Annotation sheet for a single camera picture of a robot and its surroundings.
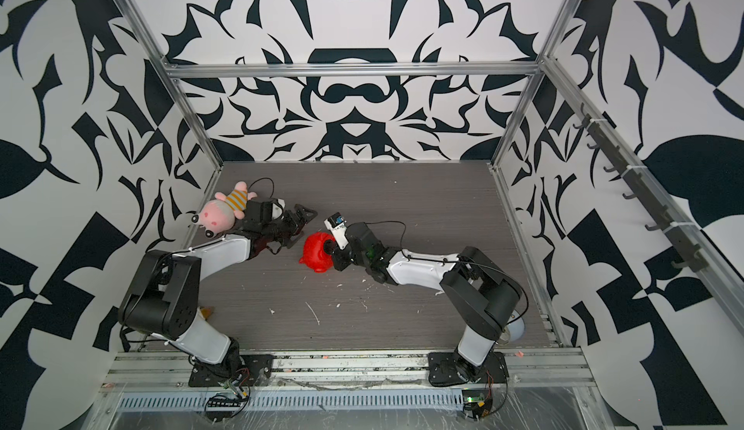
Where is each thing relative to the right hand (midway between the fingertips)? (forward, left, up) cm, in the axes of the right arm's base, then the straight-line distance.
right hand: (327, 242), depth 86 cm
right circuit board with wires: (-38, -39, -12) cm, 55 cm away
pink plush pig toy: (+12, +38, -3) cm, 40 cm away
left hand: (+10, +6, -1) cm, 12 cm away
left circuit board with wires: (-38, +22, -13) cm, 46 cm away
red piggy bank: (-4, +3, 0) cm, 5 cm away
